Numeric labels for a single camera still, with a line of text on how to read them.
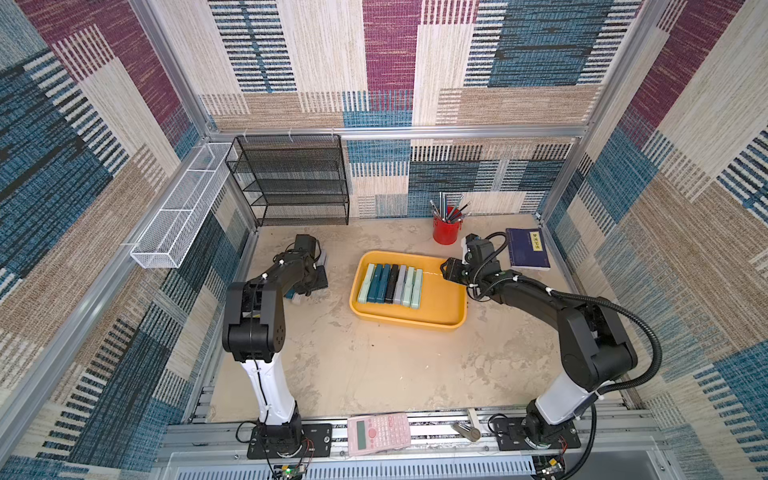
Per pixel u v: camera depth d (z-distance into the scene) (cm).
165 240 71
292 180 108
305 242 83
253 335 52
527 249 111
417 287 98
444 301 96
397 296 96
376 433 74
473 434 73
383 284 98
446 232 111
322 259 105
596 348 47
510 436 73
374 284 99
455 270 83
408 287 97
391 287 97
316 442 73
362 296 96
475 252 74
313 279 87
